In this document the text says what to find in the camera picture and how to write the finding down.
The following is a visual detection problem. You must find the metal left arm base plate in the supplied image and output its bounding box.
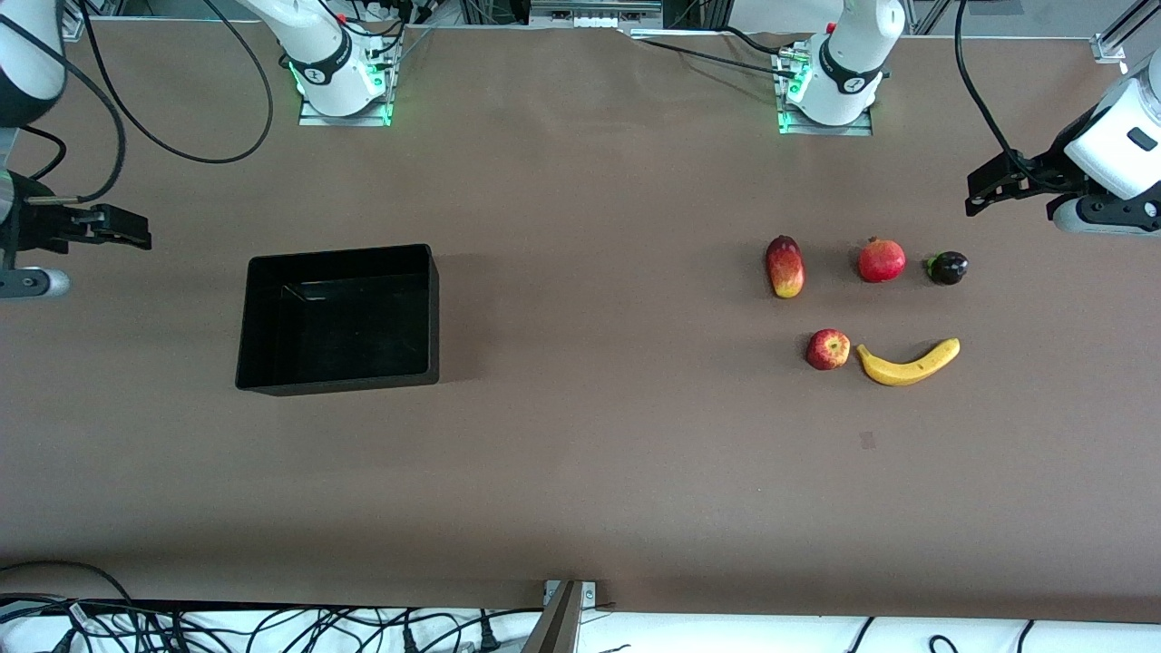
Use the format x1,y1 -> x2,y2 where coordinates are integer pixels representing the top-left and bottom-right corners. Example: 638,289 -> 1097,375
776,45 -> 874,137

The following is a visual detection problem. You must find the yellow banana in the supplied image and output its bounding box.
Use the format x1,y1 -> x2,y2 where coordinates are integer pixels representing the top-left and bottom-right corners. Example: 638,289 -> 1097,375
855,337 -> 961,387

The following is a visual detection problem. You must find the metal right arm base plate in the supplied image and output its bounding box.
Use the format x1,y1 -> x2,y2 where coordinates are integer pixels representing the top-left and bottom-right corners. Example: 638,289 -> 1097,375
298,36 -> 396,128

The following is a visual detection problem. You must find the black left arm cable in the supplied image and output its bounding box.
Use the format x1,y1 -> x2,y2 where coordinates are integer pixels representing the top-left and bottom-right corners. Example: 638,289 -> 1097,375
953,0 -> 1073,197

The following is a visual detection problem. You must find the black cable with metal plug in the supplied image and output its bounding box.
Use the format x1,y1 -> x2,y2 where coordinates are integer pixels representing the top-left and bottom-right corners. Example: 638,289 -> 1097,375
0,16 -> 129,206

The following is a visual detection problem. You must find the long looping black cable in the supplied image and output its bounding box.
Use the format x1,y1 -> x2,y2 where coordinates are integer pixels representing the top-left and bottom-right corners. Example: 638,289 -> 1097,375
80,0 -> 276,166

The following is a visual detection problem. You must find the black cable across table edge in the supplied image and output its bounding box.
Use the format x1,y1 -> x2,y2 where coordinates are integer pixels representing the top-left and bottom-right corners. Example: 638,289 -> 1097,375
626,32 -> 799,79

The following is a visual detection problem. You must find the dark purple mangosteen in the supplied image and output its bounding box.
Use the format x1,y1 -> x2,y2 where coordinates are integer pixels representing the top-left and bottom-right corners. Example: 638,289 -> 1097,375
923,251 -> 970,287

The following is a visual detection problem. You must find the red pomegranate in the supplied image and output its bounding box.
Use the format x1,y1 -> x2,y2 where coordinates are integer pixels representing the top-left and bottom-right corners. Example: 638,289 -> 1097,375
858,237 -> 907,284

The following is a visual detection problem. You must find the red apple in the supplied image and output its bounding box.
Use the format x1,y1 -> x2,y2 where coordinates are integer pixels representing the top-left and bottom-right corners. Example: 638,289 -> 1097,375
805,328 -> 852,372

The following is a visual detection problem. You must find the black plastic box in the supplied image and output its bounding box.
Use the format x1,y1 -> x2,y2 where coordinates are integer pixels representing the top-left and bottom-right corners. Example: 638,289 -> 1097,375
235,243 -> 441,397

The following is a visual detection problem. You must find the red yellow mango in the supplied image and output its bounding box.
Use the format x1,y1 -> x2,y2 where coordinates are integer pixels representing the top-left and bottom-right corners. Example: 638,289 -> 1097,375
765,235 -> 806,299

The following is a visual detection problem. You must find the grey mounting beam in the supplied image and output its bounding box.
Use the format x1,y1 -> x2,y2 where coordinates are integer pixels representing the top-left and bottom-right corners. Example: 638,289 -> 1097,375
521,580 -> 583,653

